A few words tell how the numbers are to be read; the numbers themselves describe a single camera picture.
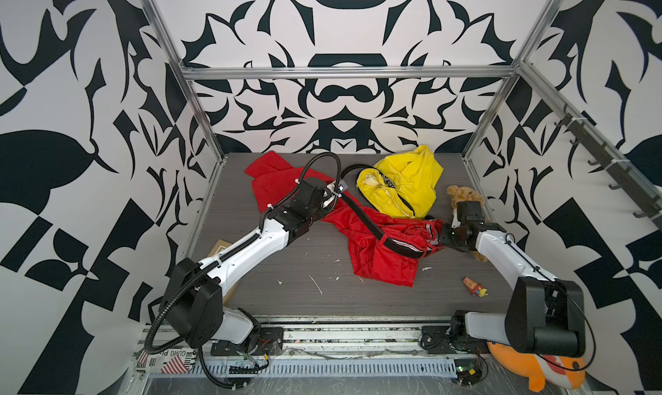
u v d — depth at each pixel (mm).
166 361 688
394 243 791
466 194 964
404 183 1027
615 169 587
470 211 705
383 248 796
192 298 413
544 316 420
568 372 414
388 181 1046
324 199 710
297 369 775
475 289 811
